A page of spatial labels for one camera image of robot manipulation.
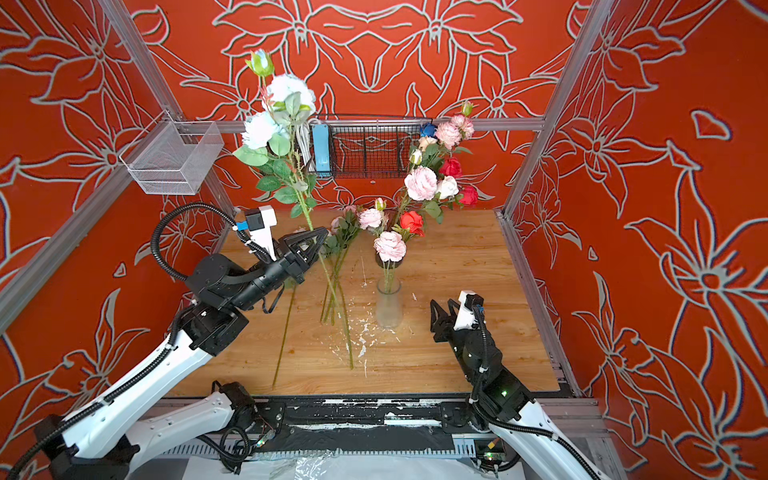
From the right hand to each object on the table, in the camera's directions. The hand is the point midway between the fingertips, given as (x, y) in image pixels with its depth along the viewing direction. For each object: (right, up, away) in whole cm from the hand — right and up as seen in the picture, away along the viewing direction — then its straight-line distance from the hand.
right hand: (436, 301), depth 75 cm
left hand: (-25, +18, -21) cm, 37 cm away
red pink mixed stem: (-11, +18, -5) cm, 21 cm away
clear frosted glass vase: (-12, -2, +7) cm, 14 cm away
